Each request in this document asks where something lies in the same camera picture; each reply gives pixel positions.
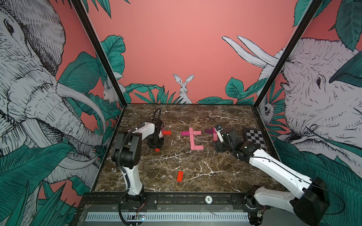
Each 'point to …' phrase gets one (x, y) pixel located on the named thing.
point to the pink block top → (197, 133)
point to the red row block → (179, 176)
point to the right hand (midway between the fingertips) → (220, 136)
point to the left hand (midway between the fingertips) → (159, 145)
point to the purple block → (209, 131)
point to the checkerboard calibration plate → (255, 136)
